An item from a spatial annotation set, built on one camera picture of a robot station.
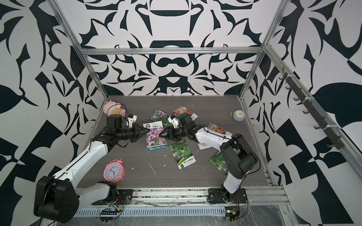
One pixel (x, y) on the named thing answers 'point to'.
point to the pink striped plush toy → (111, 108)
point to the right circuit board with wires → (232, 213)
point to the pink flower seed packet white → (157, 114)
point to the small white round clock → (237, 115)
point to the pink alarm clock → (114, 171)
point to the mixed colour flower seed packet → (182, 109)
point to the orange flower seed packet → (215, 127)
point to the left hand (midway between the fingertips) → (149, 128)
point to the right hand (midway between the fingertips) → (161, 135)
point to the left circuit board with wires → (111, 213)
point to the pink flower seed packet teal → (154, 141)
